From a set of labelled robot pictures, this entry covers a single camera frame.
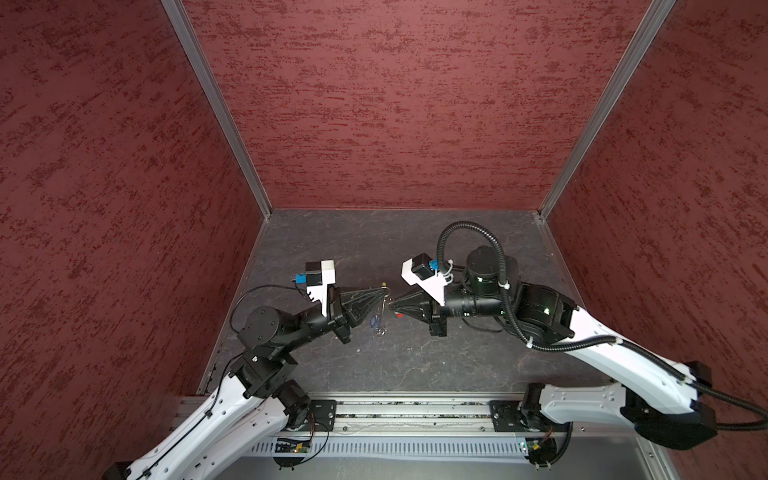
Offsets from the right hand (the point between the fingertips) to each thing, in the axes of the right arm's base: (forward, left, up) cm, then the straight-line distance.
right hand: (394, 314), depth 54 cm
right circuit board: (-19, -35, -38) cm, 55 cm away
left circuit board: (-16, +27, -39) cm, 50 cm away
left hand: (+2, +2, +3) cm, 4 cm away
